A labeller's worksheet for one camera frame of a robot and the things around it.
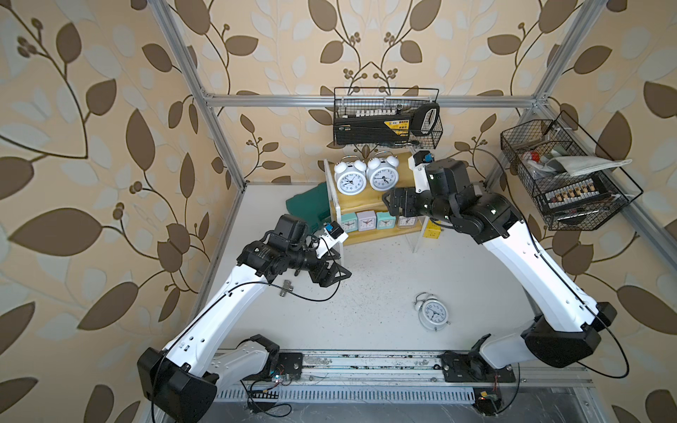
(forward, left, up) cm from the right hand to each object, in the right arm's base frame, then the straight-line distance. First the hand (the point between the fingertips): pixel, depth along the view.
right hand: (397, 195), depth 68 cm
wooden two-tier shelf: (+2, +7, -4) cm, 8 cm away
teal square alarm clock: (+4, +13, -17) cm, 21 cm away
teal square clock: (+5, +1, -17) cm, 18 cm away
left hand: (-12, +15, -13) cm, 23 cm away
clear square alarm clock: (+5, -6, -18) cm, 20 cm away
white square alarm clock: (+5, +7, -16) cm, 18 cm away
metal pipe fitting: (-8, +35, -36) cm, 51 cm away
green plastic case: (+26, +28, -33) cm, 50 cm away
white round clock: (-20, -12, -33) cm, 41 cm away
